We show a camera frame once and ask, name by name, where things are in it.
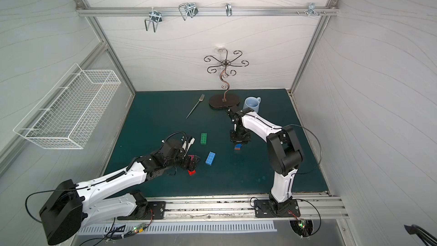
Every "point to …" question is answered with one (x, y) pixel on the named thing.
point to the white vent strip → (221, 227)
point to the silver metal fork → (201, 99)
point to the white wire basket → (67, 115)
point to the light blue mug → (252, 103)
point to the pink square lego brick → (192, 156)
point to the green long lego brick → (203, 138)
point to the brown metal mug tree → (221, 101)
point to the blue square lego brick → (238, 146)
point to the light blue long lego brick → (210, 158)
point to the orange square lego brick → (238, 148)
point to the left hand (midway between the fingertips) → (194, 156)
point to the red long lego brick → (191, 173)
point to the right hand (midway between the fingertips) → (238, 142)
